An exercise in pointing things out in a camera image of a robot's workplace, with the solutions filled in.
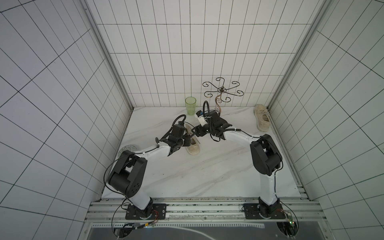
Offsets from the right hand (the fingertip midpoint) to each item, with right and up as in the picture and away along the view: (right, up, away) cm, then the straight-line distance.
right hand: (197, 124), depth 96 cm
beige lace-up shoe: (-2, -14, -7) cm, 16 cm away
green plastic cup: (-5, +16, +12) cm, 20 cm away
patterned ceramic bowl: (-43, -15, -4) cm, 46 cm away
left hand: (-7, -10, -4) cm, 13 cm away
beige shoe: (+48, +4, +9) cm, 49 cm away
